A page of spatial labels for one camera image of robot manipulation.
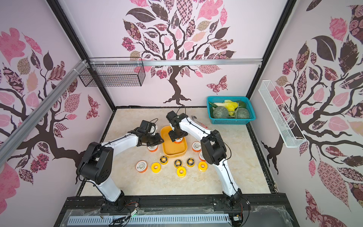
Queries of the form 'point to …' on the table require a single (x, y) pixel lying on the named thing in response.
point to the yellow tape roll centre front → (181, 172)
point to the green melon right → (242, 113)
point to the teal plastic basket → (231, 121)
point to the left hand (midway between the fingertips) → (162, 143)
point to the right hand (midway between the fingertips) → (178, 137)
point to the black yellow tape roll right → (190, 162)
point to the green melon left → (220, 112)
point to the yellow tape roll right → (203, 166)
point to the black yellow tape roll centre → (177, 163)
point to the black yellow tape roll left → (163, 160)
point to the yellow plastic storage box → (172, 149)
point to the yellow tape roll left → (155, 167)
